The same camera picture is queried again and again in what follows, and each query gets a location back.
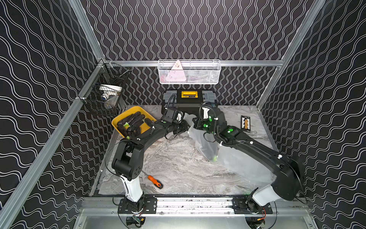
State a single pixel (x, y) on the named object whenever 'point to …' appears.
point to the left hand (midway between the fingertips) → (189, 125)
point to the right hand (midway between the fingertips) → (192, 118)
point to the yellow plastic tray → (132, 121)
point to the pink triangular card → (177, 73)
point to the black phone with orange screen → (245, 123)
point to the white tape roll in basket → (107, 90)
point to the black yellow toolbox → (188, 101)
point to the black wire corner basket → (107, 73)
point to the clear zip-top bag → (207, 144)
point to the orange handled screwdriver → (156, 182)
